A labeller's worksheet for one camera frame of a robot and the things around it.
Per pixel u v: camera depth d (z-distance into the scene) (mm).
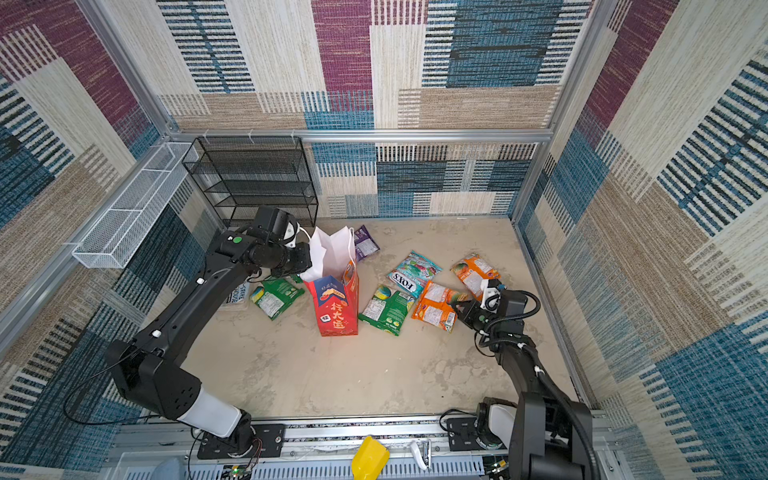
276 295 962
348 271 914
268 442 733
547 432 414
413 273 1017
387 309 937
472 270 1019
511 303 674
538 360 536
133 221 937
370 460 700
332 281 739
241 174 1078
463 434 731
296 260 700
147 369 402
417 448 711
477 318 759
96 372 700
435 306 907
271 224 605
